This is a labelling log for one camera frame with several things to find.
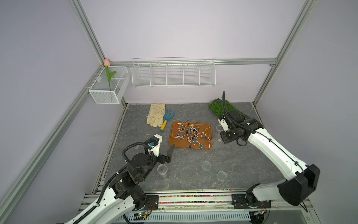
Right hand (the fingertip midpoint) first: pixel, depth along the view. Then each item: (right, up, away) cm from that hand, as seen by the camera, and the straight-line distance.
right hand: (225, 134), depth 79 cm
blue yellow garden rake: (-38, +10, +33) cm, 51 cm away
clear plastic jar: (-36, -20, 0) cm, 41 cm away
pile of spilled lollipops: (-17, -3, +20) cm, 26 cm away
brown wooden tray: (-26, -9, +18) cm, 32 cm away
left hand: (-33, -2, -11) cm, 35 cm away
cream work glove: (-47, +12, +33) cm, 59 cm away
